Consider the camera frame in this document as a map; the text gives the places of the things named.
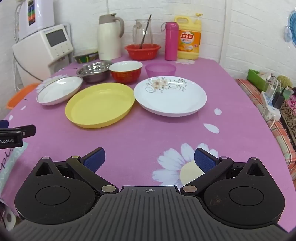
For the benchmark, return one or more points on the green instant noodle bowl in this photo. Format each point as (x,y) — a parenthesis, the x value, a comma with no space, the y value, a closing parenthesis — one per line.
(86,58)

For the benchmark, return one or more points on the dark stirring stick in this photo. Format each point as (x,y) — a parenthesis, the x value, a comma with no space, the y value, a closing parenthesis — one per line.
(145,30)

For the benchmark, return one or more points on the white power strip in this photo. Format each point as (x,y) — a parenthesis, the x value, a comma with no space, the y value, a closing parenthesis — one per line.
(271,111)

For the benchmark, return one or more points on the plaid blanket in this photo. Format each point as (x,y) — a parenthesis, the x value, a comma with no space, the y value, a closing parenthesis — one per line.
(277,134)

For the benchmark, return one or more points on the white thermos jug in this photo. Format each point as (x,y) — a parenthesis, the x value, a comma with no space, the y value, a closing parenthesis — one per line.
(108,39)

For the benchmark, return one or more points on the red ceramic bowl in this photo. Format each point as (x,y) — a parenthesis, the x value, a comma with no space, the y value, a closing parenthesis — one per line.
(124,76)

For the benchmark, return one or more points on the glass pitcher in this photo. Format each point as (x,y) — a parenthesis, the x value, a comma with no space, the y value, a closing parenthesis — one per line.
(149,32)

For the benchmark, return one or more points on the orange plastic basin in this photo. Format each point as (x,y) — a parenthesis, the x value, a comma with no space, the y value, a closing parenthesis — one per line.
(16,97)

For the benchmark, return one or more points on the yellow plastic plate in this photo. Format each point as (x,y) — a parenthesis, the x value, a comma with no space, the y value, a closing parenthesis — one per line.
(99,106)

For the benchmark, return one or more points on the white floral plate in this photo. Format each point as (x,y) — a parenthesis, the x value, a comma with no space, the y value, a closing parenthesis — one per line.
(171,99)

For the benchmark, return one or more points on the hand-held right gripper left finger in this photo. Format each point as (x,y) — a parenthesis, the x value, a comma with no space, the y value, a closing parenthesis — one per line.
(94,158)

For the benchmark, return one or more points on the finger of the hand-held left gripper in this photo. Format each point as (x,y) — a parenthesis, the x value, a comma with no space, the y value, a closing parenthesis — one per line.
(27,131)
(4,124)

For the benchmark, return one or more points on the green box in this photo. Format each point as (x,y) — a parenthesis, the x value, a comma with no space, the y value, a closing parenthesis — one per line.
(254,77)

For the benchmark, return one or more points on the purple plastic bowl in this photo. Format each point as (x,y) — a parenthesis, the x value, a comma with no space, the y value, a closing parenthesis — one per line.
(159,70)

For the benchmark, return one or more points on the blue wall decoration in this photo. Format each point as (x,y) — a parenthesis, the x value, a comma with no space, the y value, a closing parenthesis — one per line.
(291,30)

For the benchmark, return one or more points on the white appliance with screen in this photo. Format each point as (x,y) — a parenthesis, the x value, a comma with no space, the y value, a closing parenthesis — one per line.
(30,55)

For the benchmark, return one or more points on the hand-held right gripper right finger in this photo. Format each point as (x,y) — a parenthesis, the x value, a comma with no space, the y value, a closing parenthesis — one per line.
(203,160)

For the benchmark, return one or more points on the steel bowl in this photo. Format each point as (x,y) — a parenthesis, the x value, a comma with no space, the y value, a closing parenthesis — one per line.
(92,69)

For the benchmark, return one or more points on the black charger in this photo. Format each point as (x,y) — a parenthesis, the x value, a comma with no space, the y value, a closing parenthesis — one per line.
(278,99)

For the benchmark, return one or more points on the yellow detergent bottle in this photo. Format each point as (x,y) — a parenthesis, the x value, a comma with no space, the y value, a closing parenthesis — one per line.
(185,53)

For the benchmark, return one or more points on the white charger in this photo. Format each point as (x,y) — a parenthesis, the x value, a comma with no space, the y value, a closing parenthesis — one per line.
(271,84)

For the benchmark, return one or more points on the white paper roll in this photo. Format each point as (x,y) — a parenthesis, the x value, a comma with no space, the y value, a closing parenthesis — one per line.
(10,217)

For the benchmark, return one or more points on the white wall water purifier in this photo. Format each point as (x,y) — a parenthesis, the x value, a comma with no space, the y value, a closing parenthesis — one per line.
(41,14)

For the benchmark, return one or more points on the pink floral cloth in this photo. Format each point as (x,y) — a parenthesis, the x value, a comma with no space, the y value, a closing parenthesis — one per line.
(291,100)

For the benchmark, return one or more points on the pink thermos bottle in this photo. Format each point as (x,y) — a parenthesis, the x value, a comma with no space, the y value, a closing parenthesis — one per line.
(171,44)

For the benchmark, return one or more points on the olive fuzzy object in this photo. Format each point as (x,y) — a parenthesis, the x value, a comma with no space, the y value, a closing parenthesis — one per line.
(284,81)

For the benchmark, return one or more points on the leopard print cloth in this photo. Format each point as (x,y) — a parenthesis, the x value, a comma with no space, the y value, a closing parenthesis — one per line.
(289,118)

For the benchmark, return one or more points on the white dark-rimmed plate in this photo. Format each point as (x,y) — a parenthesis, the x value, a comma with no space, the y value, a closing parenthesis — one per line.
(57,90)

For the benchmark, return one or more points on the red plastic basket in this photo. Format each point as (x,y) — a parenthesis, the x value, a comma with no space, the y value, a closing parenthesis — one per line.
(143,54)

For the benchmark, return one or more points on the pink floral tablecloth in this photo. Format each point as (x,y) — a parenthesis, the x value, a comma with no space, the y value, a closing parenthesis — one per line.
(148,134)

